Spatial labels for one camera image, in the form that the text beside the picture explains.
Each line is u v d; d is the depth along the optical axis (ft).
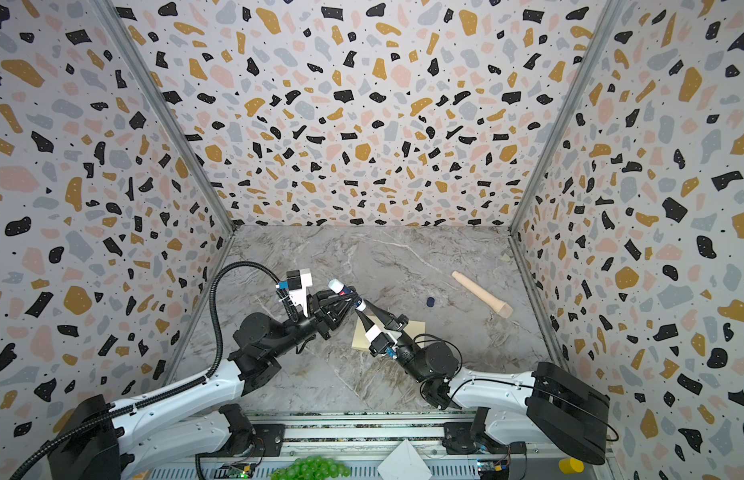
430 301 3.28
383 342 1.74
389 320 2.00
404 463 2.22
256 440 2.37
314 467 2.22
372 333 1.79
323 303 1.95
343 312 2.03
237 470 2.30
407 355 1.99
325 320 1.91
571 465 2.17
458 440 2.41
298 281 1.86
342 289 2.00
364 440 2.47
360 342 3.00
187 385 1.60
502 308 3.12
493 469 2.35
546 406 1.39
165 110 2.82
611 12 2.33
